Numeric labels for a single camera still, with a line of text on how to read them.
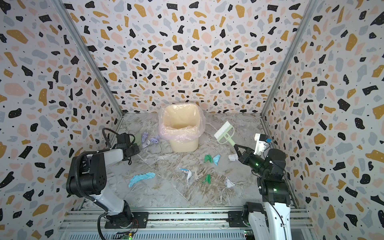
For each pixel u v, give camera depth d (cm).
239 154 64
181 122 97
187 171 89
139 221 73
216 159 95
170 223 73
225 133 73
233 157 96
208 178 87
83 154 48
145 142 104
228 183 86
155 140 103
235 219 74
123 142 78
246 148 61
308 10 72
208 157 95
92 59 89
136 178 87
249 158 58
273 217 43
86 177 48
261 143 60
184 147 96
